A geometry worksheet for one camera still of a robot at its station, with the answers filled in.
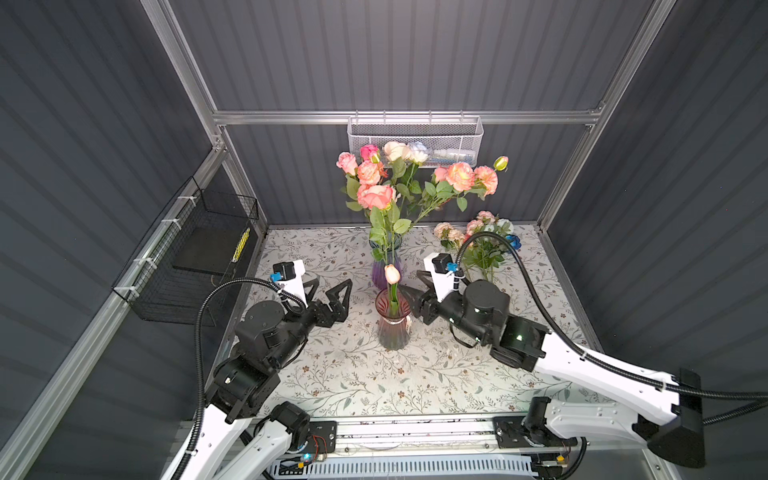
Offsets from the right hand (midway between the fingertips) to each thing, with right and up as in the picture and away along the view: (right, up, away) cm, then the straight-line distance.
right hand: (411, 283), depth 65 cm
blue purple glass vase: (-6, +8, +8) cm, 13 cm away
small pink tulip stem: (-4, +1, +5) cm, 6 cm away
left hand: (-16, 0, -2) cm, 16 cm away
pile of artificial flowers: (+32, +7, +49) cm, 59 cm away
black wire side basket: (-55, +8, +10) cm, 56 cm away
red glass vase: (-4, -10, +11) cm, 16 cm away
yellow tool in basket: (-44, +9, +13) cm, 47 cm away
